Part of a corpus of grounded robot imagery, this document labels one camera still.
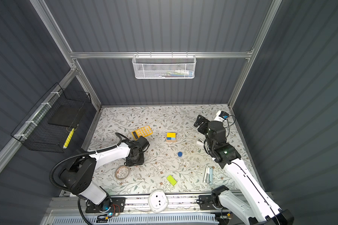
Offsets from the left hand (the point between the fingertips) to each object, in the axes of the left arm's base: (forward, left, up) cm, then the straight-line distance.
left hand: (139, 163), depth 88 cm
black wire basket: (+12, +43, +28) cm, 53 cm away
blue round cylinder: (+5, -26, 0) cm, 27 cm away
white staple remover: (+12, -41, +1) cm, 43 cm away
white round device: (-22, -12, +3) cm, 25 cm away
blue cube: (+17, -20, +2) cm, 26 cm away
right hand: (+8, -39, +30) cm, 50 cm away
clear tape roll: (-5, +10, 0) cm, 11 cm away
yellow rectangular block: (+18, -21, +4) cm, 28 cm away
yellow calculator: (+23, -2, +2) cm, 23 cm away
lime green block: (-11, -20, +1) cm, 23 cm away
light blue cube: (+16, -23, +1) cm, 28 cm away
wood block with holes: (+16, -20, 0) cm, 25 cm away
